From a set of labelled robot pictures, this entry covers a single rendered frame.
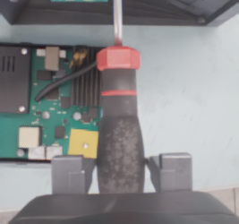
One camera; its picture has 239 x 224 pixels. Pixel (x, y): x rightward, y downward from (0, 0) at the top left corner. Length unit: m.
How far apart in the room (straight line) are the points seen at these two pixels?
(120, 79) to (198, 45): 0.23
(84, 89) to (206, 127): 0.15
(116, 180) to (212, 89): 0.24
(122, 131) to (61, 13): 0.23
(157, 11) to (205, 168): 0.19
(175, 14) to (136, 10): 0.05
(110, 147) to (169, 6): 0.25
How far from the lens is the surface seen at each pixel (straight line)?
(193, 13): 0.39
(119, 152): 0.16
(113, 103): 0.16
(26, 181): 0.36
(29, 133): 0.32
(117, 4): 0.18
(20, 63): 0.34
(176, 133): 0.37
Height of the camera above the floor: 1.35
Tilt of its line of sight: 84 degrees down
